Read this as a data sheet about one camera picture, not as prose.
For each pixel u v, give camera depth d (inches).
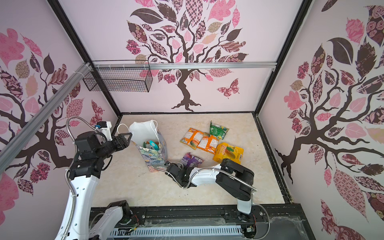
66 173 18.4
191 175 23.1
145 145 36.1
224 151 36.3
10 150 19.5
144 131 33.8
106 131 24.4
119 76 37.3
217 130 40.8
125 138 25.9
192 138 40.0
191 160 35.4
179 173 26.1
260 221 28.6
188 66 36.5
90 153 20.0
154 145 31.4
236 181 17.7
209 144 38.4
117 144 24.4
